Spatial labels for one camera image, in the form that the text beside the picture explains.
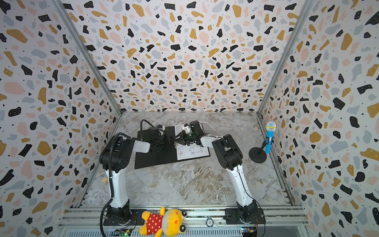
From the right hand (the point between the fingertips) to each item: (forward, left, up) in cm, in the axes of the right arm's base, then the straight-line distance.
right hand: (170, 137), depth 95 cm
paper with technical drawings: (-6, -8, -8) cm, 13 cm away
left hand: (+5, -2, -5) cm, 7 cm away
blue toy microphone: (-4, -57, +17) cm, 60 cm away
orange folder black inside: (-7, +5, -5) cm, 10 cm away
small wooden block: (-25, +36, -7) cm, 44 cm away
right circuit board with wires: (-48, -44, -10) cm, 66 cm away
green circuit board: (-49, +16, -8) cm, 52 cm away
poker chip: (-45, -24, -9) cm, 52 cm away
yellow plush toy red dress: (-46, -6, 0) cm, 47 cm away
